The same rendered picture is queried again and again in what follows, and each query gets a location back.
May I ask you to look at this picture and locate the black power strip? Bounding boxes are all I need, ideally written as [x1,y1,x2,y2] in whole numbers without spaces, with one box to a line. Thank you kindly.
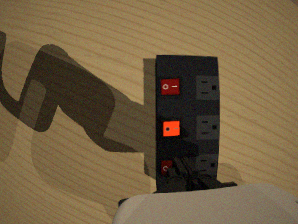
[155,55,220,190]

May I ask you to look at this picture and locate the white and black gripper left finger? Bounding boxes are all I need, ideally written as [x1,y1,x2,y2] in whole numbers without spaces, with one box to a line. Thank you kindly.
[153,157,188,193]

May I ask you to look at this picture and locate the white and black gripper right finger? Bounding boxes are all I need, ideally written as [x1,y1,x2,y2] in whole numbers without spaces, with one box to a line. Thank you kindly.
[180,157,232,191]

